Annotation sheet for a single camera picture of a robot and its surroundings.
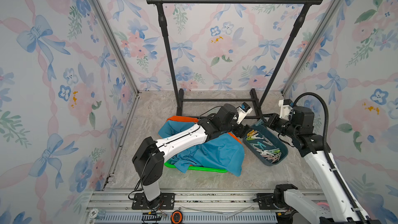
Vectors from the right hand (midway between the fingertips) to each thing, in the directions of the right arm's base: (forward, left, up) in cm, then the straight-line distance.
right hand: (262, 115), depth 73 cm
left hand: (-3, +5, -3) cm, 7 cm away
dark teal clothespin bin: (-2, -9, -27) cm, 29 cm away
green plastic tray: (-18, +43, -18) cm, 50 cm away
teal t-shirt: (-11, +18, -17) cm, 27 cm away
